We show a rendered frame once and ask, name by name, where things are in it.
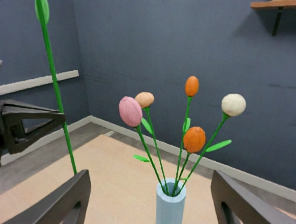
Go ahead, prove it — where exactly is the white flower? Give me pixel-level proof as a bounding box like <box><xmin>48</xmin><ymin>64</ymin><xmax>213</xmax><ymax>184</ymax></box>
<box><xmin>200</xmin><ymin>94</ymin><xmax>246</xmax><ymax>157</ymax></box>

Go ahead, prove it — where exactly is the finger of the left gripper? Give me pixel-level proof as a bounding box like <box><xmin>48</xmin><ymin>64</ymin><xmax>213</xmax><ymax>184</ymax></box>
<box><xmin>2</xmin><ymin>106</ymin><xmax>66</xmax><ymax>154</ymax></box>
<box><xmin>4</xmin><ymin>99</ymin><xmax>59</xmax><ymax>136</ymax></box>

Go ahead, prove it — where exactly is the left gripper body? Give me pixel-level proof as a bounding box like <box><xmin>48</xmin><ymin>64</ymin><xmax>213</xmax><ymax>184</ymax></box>
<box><xmin>0</xmin><ymin>100</ymin><xmax>15</xmax><ymax>161</ymax></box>

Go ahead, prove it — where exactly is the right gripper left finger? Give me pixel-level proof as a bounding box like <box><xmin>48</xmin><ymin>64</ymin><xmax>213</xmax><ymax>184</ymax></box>
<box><xmin>1</xmin><ymin>169</ymin><xmax>92</xmax><ymax>224</ymax></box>

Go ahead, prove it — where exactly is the light blue vase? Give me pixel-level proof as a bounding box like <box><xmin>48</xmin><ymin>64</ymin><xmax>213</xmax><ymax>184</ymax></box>
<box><xmin>155</xmin><ymin>178</ymin><xmax>186</xmax><ymax>224</ymax></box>

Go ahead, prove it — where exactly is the orange flower with green stem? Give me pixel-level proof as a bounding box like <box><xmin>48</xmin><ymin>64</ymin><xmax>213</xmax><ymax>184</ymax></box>
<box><xmin>182</xmin><ymin>76</ymin><xmax>199</xmax><ymax>140</ymax></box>

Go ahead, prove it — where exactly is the pink flower with green stem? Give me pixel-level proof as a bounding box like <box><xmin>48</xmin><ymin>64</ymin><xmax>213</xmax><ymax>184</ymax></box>
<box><xmin>119</xmin><ymin>97</ymin><xmax>153</xmax><ymax>163</ymax></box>

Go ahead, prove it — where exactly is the orange tulip with green stem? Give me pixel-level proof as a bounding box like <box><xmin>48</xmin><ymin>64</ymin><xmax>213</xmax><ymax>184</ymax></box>
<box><xmin>178</xmin><ymin>127</ymin><xmax>206</xmax><ymax>181</ymax></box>

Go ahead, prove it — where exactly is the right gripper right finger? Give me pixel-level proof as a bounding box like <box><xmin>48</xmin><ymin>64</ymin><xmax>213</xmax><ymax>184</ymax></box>
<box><xmin>210</xmin><ymin>170</ymin><xmax>296</xmax><ymax>224</ymax></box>

